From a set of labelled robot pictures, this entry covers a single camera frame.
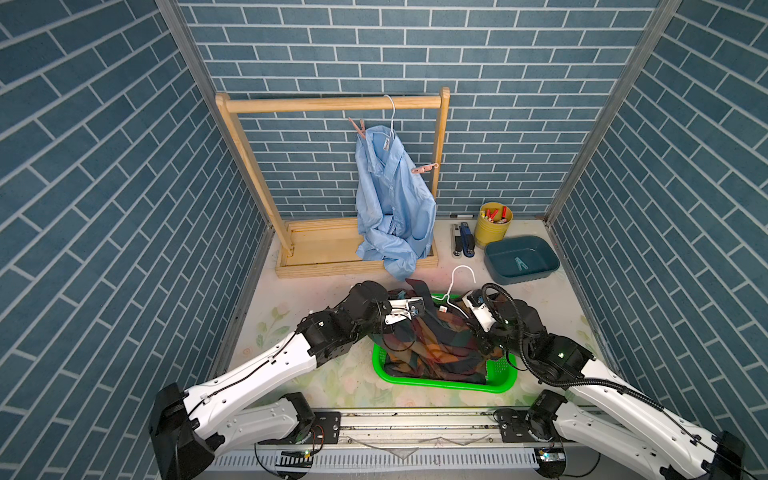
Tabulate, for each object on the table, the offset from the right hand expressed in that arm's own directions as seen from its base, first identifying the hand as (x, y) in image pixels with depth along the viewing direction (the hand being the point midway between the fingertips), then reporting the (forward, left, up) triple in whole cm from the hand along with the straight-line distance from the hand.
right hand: (469, 320), depth 76 cm
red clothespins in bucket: (+44, -12, -3) cm, 45 cm away
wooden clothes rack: (+33, +49, -15) cm, 61 cm away
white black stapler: (+34, 0, -10) cm, 36 cm away
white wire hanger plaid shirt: (+4, +6, +11) cm, 13 cm away
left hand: (+2, +18, +6) cm, 19 cm away
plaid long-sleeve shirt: (-4, +7, -4) cm, 9 cm away
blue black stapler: (+37, -4, -10) cm, 39 cm away
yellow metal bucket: (+40, -12, -4) cm, 42 cm away
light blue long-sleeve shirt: (+35, +22, +5) cm, 42 cm away
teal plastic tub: (+29, -16, -15) cm, 36 cm away
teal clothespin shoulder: (+31, -23, -14) cm, 41 cm away
